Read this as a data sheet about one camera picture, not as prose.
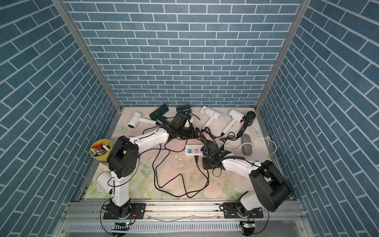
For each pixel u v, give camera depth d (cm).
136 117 108
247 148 96
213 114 110
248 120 106
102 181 79
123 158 51
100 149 83
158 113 114
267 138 105
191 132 82
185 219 72
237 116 111
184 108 117
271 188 43
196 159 91
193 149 94
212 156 70
